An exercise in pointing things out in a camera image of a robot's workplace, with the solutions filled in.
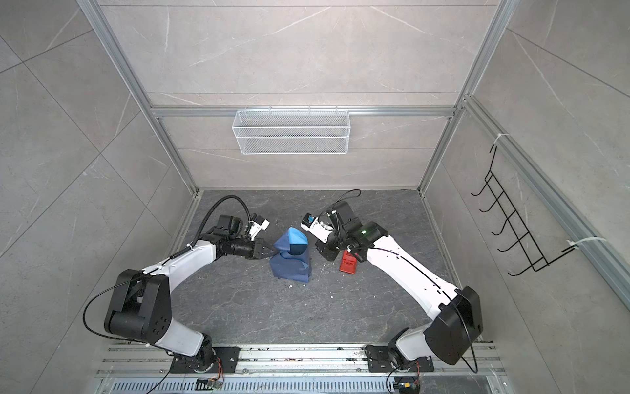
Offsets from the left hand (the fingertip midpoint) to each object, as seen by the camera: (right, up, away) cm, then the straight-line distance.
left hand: (280, 250), depth 84 cm
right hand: (+15, +4, -6) cm, 16 cm away
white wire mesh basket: (+3, +47, +17) cm, 50 cm away
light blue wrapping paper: (+5, -3, -6) cm, 8 cm away
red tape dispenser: (+24, -6, +5) cm, 25 cm away
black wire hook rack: (+69, +3, -23) cm, 72 cm away
